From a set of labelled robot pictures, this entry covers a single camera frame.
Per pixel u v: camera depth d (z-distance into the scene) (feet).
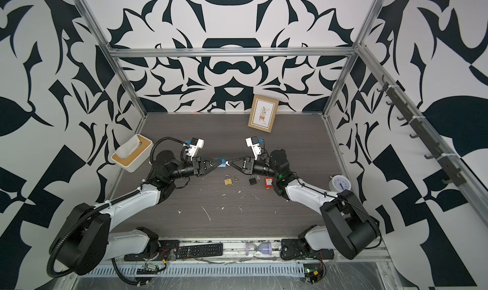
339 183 2.93
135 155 3.14
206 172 2.34
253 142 2.36
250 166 2.21
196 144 2.38
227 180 3.03
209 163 2.38
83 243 1.35
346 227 1.41
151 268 2.33
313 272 2.32
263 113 3.57
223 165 2.37
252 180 3.07
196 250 2.39
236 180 3.05
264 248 2.39
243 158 2.34
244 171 2.27
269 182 2.95
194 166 2.20
